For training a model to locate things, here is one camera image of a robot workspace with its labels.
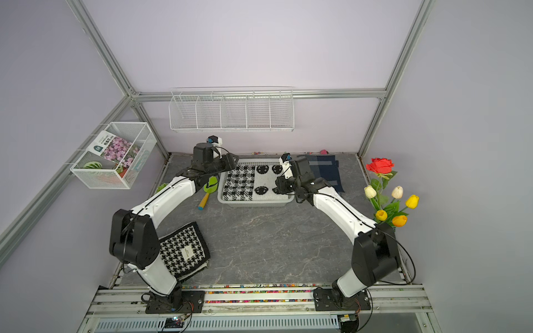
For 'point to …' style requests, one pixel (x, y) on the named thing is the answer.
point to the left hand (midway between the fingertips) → (236, 158)
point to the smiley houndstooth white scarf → (253, 182)
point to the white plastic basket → (252, 203)
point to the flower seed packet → (119, 150)
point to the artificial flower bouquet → (388, 211)
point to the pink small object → (324, 152)
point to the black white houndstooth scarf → (184, 251)
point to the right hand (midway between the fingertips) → (280, 179)
